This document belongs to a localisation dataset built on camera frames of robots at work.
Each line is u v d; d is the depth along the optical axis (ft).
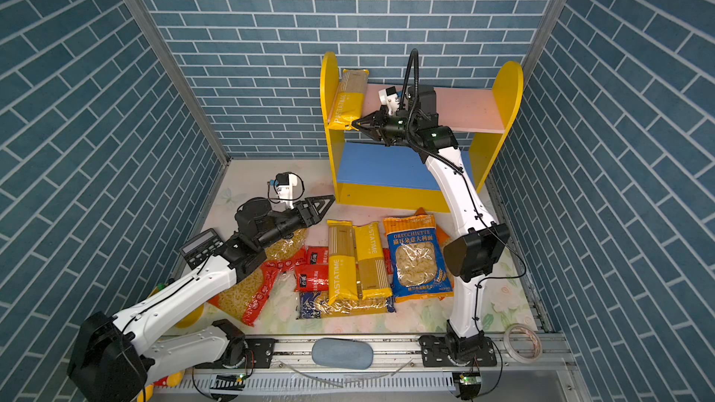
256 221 1.81
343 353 2.34
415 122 1.93
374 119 2.22
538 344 2.43
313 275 2.77
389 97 2.28
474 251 1.60
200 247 2.99
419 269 2.78
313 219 2.10
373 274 2.76
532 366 2.42
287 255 2.94
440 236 3.07
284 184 2.17
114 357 1.24
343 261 2.80
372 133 2.18
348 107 2.50
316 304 2.60
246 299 2.57
